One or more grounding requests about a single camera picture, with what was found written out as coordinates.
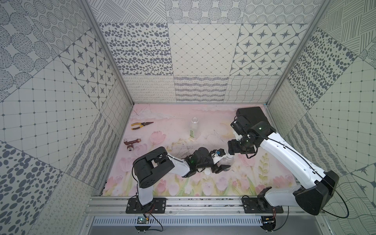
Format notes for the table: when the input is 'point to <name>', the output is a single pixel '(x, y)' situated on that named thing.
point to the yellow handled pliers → (142, 124)
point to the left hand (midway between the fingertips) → (228, 157)
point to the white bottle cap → (207, 171)
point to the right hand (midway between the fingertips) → (237, 152)
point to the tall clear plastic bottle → (194, 127)
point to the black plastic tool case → (249, 115)
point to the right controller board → (269, 223)
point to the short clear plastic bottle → (227, 159)
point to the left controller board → (142, 220)
